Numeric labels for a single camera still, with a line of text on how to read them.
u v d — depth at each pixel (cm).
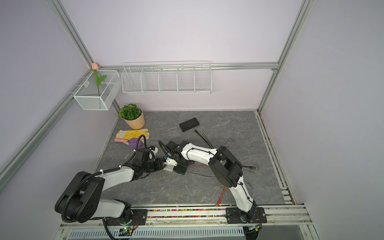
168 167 88
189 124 112
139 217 74
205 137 104
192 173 88
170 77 102
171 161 81
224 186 82
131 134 106
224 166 51
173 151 72
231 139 105
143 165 72
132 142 100
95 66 89
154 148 87
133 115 102
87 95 83
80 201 43
